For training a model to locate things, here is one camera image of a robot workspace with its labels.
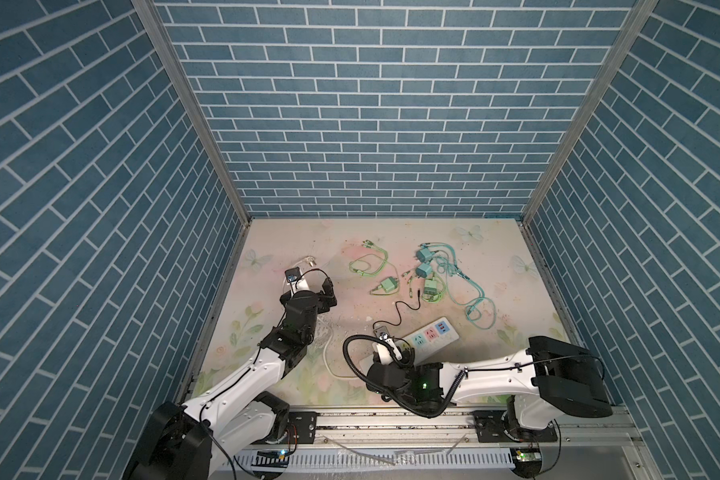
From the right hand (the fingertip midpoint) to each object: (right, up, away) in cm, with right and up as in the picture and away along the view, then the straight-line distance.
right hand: (373, 355), depth 80 cm
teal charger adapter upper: (+18, +26, +27) cm, 42 cm away
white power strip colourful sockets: (+15, +2, +6) cm, 17 cm away
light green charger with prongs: (+5, +17, +19) cm, 26 cm away
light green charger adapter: (+19, +15, +19) cm, 31 cm away
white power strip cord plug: (-22, +24, +25) cm, 41 cm away
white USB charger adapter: (+1, +6, -11) cm, 12 cm away
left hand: (-16, +19, +3) cm, 25 cm away
